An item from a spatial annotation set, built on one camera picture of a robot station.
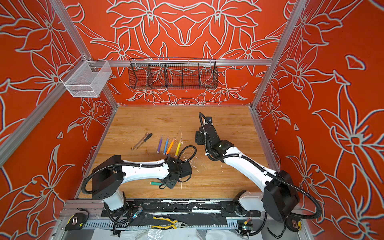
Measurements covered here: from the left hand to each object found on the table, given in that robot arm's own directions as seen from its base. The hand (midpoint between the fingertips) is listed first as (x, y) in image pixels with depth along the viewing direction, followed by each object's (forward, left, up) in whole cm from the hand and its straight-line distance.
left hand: (168, 180), depth 81 cm
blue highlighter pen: (+22, +5, 0) cm, 22 cm away
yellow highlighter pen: (+21, -3, -1) cm, 21 cm away
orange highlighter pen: (+21, +3, 0) cm, 22 cm away
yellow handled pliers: (-19, -7, 0) cm, 20 cm away
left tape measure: (-21, +40, +1) cm, 45 cm away
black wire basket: (+63, +5, +28) cm, 69 cm away
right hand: (+23, -16, +17) cm, 32 cm away
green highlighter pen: (-2, +7, 0) cm, 7 cm away
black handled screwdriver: (+28, +19, -1) cm, 34 cm away
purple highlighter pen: (+23, +10, -2) cm, 25 cm away
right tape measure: (-16, -61, +1) cm, 63 cm away
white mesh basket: (+50, +57, +31) cm, 81 cm away
